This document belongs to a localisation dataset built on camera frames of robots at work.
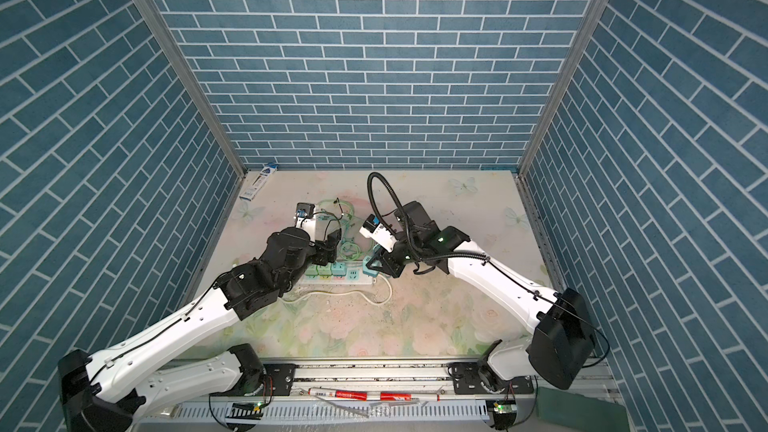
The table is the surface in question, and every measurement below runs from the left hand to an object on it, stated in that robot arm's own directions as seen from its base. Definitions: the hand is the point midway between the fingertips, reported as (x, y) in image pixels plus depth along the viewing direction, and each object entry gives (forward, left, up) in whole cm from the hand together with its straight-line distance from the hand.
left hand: (328, 230), depth 74 cm
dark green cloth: (-36, -56, -22) cm, 70 cm away
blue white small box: (+34, +37, -23) cm, 55 cm away
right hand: (-5, -10, -5) cm, 12 cm away
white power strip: (-2, -5, -21) cm, 22 cm away
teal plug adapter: (-8, -10, -6) cm, 14 cm away
